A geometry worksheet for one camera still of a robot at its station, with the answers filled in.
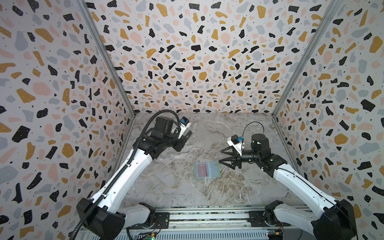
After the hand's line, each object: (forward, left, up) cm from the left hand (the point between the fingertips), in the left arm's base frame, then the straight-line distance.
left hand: (184, 133), depth 74 cm
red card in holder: (-7, -9, -27) cm, 29 cm away
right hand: (-9, -18, -4) cm, 21 cm away
